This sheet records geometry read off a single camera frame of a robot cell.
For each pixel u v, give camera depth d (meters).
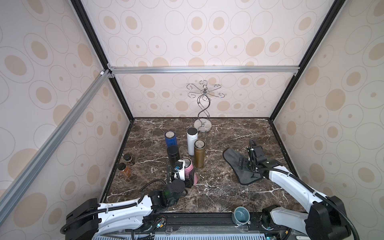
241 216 0.76
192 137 0.84
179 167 0.65
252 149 0.66
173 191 0.55
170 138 0.81
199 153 0.83
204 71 0.92
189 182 0.69
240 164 0.78
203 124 1.13
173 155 0.77
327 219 0.40
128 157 0.87
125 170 0.85
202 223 0.75
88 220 0.42
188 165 0.70
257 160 0.65
